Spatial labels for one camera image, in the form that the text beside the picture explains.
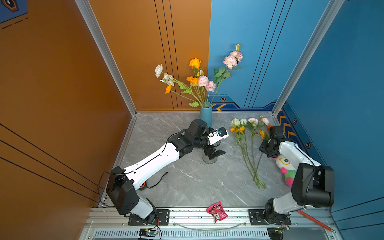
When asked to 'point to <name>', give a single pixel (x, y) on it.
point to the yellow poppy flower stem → (262, 133)
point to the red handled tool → (317, 222)
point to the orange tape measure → (144, 186)
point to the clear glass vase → (206, 159)
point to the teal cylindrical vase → (206, 113)
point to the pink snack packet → (217, 210)
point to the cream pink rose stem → (253, 123)
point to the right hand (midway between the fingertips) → (263, 149)
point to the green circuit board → (148, 232)
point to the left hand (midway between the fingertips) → (221, 141)
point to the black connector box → (275, 233)
